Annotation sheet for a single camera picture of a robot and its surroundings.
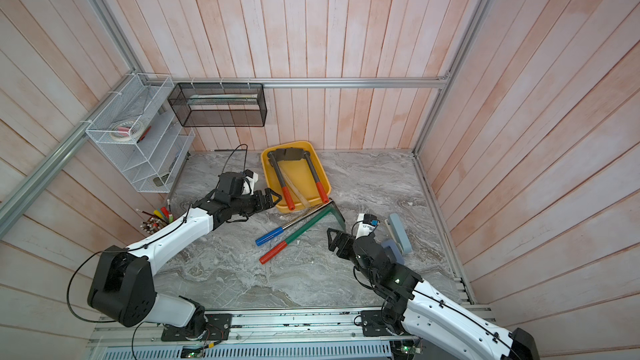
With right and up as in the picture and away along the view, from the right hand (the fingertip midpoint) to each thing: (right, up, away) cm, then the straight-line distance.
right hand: (335, 232), depth 77 cm
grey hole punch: (+24, -3, +10) cm, 26 cm away
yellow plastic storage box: (-16, +18, +35) cm, 43 cm away
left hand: (-21, +8, +8) cm, 24 cm away
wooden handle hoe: (-15, +13, +21) cm, 29 cm away
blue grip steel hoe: (-19, -3, +15) cm, 25 cm away
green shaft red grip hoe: (0, +4, +21) cm, 21 cm away
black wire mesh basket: (-47, +49, +28) cm, 74 cm away
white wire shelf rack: (-59, +23, +1) cm, 63 cm away
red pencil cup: (-61, +3, +8) cm, 62 cm away
